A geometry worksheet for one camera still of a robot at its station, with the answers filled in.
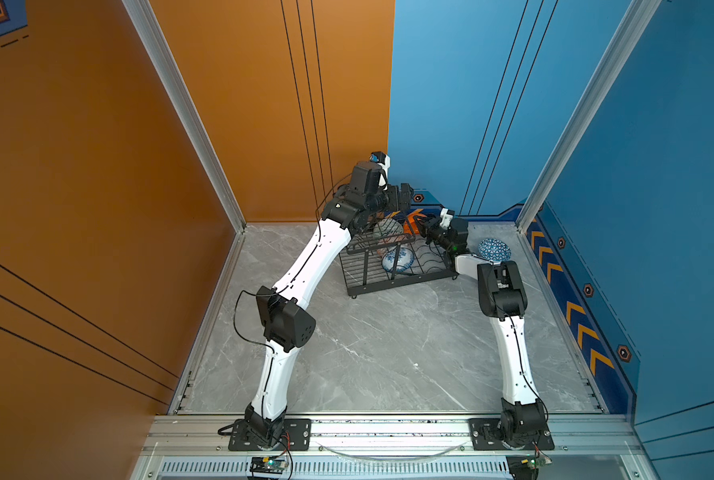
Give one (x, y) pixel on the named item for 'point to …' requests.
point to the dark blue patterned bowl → (495, 250)
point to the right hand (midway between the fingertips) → (411, 218)
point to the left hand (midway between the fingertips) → (400, 187)
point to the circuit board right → (524, 467)
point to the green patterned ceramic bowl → (387, 227)
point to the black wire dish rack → (361, 258)
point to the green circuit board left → (268, 465)
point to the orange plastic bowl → (411, 225)
